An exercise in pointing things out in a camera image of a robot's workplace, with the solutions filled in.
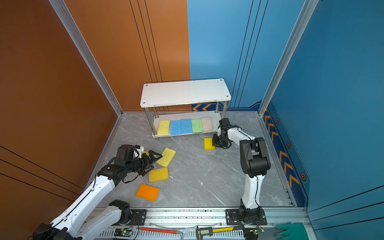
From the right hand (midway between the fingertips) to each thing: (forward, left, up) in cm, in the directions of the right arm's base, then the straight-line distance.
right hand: (212, 144), depth 99 cm
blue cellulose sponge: (+11, +25, +6) cm, 28 cm away
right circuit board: (-47, -19, -2) cm, 51 cm away
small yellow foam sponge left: (-18, +35, +21) cm, 44 cm away
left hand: (-17, +30, +12) cm, 37 cm away
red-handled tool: (-47, +23, -2) cm, 53 cm away
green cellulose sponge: (+11, +10, +6) cm, 16 cm away
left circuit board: (-48, +46, -3) cm, 66 cm away
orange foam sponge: (-30, +38, -2) cm, 48 cm away
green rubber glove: (-47, -35, -1) cm, 59 cm away
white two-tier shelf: (+38, +19, -1) cm, 43 cm away
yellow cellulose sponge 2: (-8, +29, 0) cm, 30 cm away
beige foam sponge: (+14, +3, +4) cm, 15 cm away
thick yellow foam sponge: (+1, +3, -1) cm, 3 cm away
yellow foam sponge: (-20, +33, 0) cm, 39 cm away
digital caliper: (-47, +5, -2) cm, 48 cm away
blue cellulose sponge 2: (+11, +18, +6) cm, 22 cm away
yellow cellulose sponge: (+9, +33, +7) cm, 35 cm away
